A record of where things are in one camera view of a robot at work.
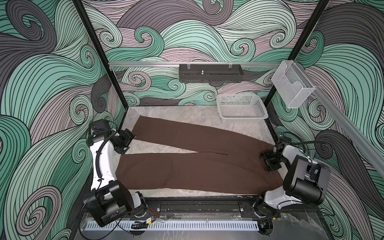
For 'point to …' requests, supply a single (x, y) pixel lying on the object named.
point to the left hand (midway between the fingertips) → (133, 138)
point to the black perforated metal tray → (210, 73)
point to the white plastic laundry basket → (240, 108)
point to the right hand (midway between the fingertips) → (263, 161)
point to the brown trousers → (207, 160)
